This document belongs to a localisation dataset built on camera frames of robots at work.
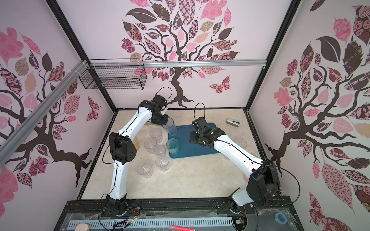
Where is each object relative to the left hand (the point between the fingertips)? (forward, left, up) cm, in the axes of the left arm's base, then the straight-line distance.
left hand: (163, 124), depth 94 cm
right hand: (-13, -20, +4) cm, 24 cm away
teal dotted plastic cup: (-11, -6, -8) cm, 15 cm away
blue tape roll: (-51, -63, -13) cm, 82 cm away
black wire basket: (+27, +32, +22) cm, 47 cm away
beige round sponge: (-54, +35, -12) cm, 65 cm away
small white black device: (+11, -52, -11) cm, 55 cm away
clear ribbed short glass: (-26, +10, -11) cm, 30 cm away
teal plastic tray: (-11, -16, -12) cm, 23 cm away
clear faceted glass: (0, +6, -11) cm, 12 cm away
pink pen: (-55, -10, -12) cm, 57 cm away
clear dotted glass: (-13, +2, -10) cm, 16 cm away
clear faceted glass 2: (-8, +10, -10) cm, 17 cm away
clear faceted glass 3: (-21, 0, -12) cm, 24 cm away
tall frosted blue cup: (-5, -6, +3) cm, 8 cm away
